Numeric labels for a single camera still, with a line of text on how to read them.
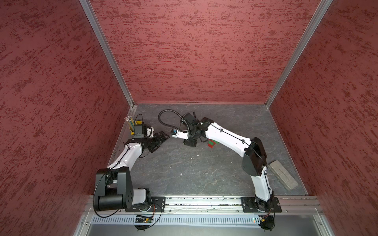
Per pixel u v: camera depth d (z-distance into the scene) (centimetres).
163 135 81
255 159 50
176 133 74
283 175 82
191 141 75
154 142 78
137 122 95
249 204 74
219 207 74
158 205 70
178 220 77
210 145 96
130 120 89
